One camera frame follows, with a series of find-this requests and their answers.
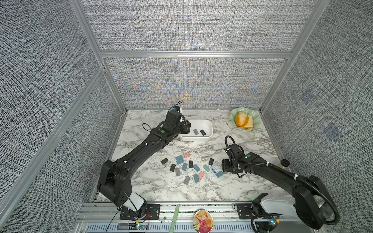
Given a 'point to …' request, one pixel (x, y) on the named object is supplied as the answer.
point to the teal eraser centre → (196, 168)
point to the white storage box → (201, 129)
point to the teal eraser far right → (219, 174)
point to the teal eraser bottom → (196, 178)
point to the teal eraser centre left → (184, 166)
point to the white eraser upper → (194, 153)
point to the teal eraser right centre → (206, 168)
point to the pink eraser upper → (187, 155)
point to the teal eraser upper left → (179, 159)
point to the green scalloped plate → (249, 111)
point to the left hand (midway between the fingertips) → (191, 122)
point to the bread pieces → (243, 120)
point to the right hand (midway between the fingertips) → (225, 163)
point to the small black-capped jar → (284, 162)
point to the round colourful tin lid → (203, 221)
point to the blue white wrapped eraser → (214, 170)
